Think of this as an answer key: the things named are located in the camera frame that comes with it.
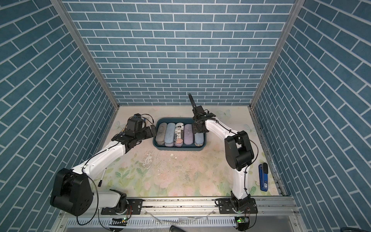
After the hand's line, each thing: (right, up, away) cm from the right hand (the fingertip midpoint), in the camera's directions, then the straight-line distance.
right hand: (199, 129), depth 97 cm
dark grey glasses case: (-25, -4, -4) cm, 26 cm away
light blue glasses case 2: (0, -6, -4) cm, 8 cm away
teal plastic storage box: (-16, +6, +15) cm, 23 cm away
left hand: (-28, +1, -10) cm, 30 cm away
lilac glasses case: (-7, -3, -3) cm, 8 cm away
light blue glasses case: (-19, -3, -3) cm, 20 cm away
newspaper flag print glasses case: (-13, -3, -3) cm, 14 cm away
